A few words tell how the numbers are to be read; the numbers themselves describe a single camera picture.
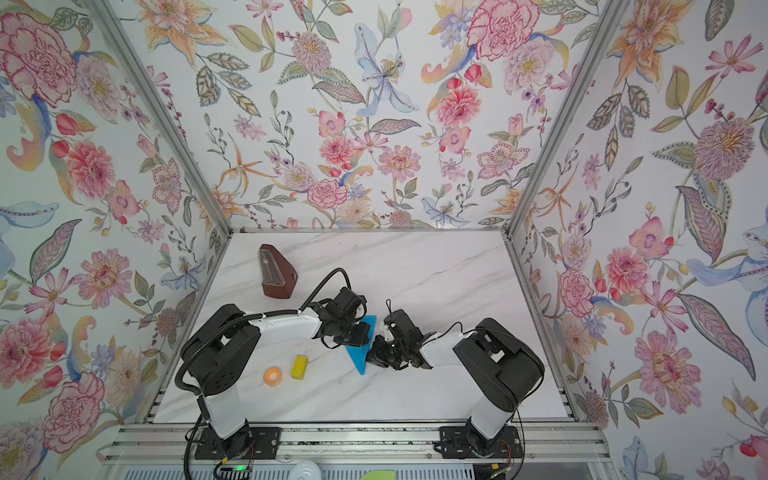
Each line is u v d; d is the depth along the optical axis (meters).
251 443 0.72
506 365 0.48
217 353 0.48
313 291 0.68
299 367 0.85
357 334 0.82
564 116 0.87
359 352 0.88
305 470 0.66
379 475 0.72
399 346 0.73
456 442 0.73
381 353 0.80
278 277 0.97
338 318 0.73
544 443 0.76
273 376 0.86
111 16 0.70
